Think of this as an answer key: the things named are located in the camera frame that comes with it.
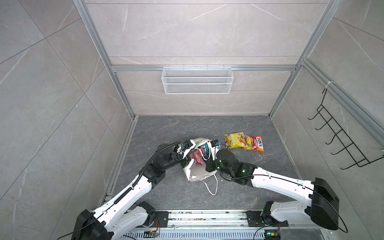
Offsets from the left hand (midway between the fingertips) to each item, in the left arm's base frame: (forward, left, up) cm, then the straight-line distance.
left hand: (194, 145), depth 73 cm
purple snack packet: (-3, -1, -7) cm, 7 cm away
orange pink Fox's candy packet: (+15, -42, -22) cm, 49 cm away
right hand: (-3, -4, -7) cm, 9 cm away
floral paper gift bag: (-5, -1, -17) cm, 18 cm away
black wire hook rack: (-1, -67, +10) cm, 67 cm away
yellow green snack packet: (+16, -28, -20) cm, 38 cm away
